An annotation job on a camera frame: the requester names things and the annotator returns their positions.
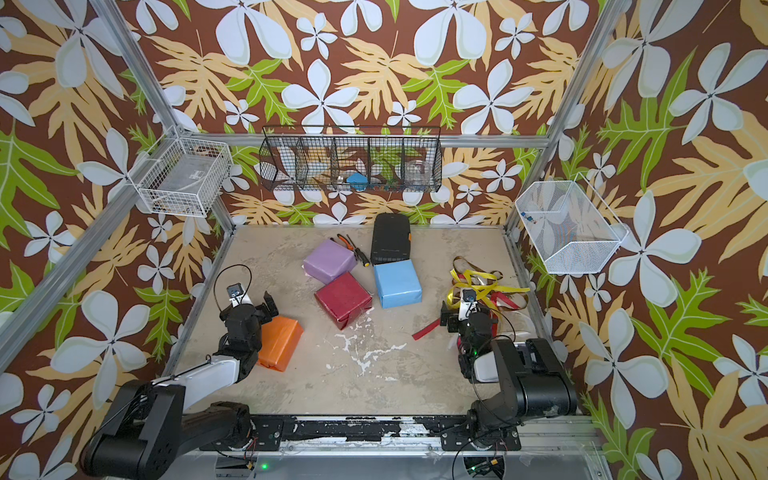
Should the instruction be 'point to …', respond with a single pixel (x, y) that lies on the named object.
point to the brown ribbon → (471, 265)
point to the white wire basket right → (567, 226)
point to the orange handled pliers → (358, 254)
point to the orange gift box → (279, 338)
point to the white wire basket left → (182, 174)
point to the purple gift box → (328, 262)
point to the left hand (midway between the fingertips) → (252, 295)
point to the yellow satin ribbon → (481, 283)
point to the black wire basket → (351, 157)
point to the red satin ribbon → (495, 297)
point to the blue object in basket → (358, 181)
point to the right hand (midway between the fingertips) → (459, 300)
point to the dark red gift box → (345, 299)
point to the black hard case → (391, 239)
